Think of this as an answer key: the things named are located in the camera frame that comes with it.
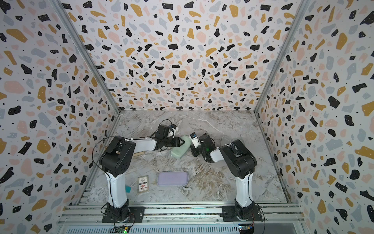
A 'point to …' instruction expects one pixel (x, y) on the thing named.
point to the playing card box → (143, 184)
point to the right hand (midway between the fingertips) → (191, 146)
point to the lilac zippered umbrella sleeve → (173, 178)
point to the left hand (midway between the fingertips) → (184, 141)
